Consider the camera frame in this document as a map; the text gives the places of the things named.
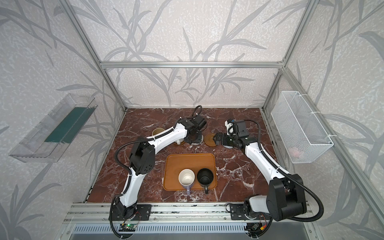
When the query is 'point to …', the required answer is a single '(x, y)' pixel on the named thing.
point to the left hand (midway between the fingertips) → (199, 136)
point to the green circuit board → (127, 227)
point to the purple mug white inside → (186, 178)
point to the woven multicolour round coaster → (199, 143)
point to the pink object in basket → (294, 151)
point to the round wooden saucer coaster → (208, 140)
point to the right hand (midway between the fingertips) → (220, 134)
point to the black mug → (205, 177)
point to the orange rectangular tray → (174, 163)
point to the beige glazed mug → (157, 131)
